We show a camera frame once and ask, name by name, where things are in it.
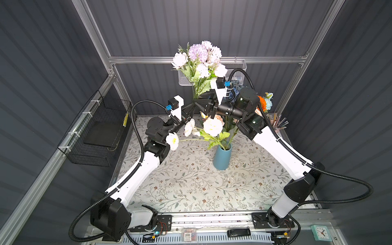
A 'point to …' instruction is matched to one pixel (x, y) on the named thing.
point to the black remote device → (233, 233)
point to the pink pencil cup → (271, 123)
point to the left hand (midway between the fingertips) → (199, 104)
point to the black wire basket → (92, 139)
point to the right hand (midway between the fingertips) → (198, 97)
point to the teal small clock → (321, 233)
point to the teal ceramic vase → (222, 158)
